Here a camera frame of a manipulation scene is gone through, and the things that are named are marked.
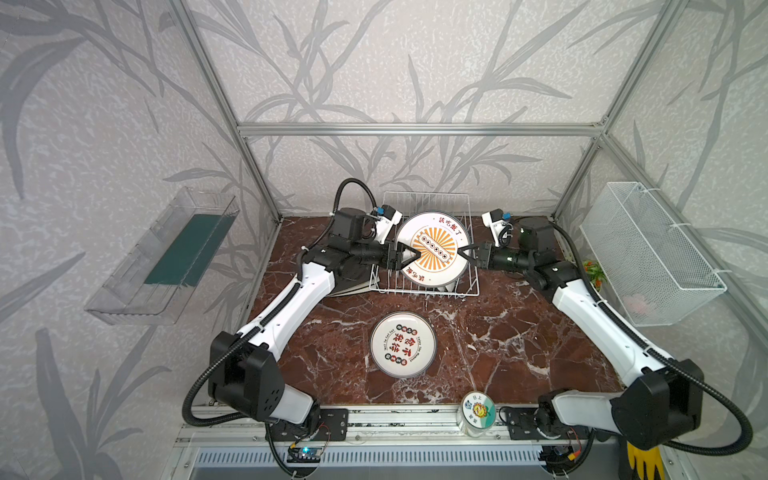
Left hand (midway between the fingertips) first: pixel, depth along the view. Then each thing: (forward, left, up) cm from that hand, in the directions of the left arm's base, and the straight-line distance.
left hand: (414, 244), depth 74 cm
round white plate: (-16, +2, -28) cm, 32 cm away
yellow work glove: (-42, -55, -24) cm, 73 cm away
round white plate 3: (0, -12, -22) cm, 25 cm away
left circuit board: (-42, +26, -30) cm, 58 cm away
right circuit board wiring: (-42, -36, -30) cm, 63 cm away
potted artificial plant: (-1, -52, -12) cm, 53 cm away
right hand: (+1, -12, -1) cm, 12 cm away
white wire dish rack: (+43, -20, -28) cm, 55 cm away
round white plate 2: (+2, -6, 0) cm, 6 cm away
